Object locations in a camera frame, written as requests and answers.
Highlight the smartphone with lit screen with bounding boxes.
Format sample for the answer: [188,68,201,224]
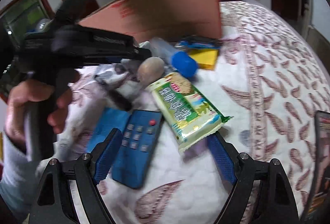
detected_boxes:
[303,110,330,222]

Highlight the person's left hand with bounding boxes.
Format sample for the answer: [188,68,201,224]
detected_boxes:
[4,79,81,160]

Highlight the person's left forearm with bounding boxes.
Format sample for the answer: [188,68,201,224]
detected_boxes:
[0,134,61,217]

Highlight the wood framed window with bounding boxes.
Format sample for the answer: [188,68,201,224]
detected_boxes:
[0,0,49,41]

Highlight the green snack packet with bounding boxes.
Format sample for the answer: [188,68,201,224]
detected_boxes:
[147,72,234,152]

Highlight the clear tube with blue cap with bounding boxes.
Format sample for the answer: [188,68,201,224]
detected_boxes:
[151,37,199,77]

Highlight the light beige stone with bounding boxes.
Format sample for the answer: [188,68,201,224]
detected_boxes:
[137,57,165,85]

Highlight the blue toy car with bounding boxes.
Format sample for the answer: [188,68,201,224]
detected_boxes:
[175,35,222,50]

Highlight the yellow sticky notes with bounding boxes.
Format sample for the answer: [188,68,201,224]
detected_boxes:
[188,48,219,70]

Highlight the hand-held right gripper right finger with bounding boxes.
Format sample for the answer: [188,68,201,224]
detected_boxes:
[207,131,299,224]

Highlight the blue remote control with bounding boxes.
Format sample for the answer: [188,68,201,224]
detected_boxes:
[111,109,163,190]

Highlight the brown cardboard box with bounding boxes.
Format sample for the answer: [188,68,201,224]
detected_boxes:
[77,0,223,45]

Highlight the light blue box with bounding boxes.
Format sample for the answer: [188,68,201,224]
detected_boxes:
[86,107,132,155]

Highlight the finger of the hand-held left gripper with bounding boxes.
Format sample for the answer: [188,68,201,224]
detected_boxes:
[94,75,133,112]
[84,28,152,65]

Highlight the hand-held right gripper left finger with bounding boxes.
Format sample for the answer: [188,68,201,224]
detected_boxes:
[28,128,123,224]

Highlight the paisley printed quilt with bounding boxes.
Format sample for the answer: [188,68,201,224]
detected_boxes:
[36,0,330,224]

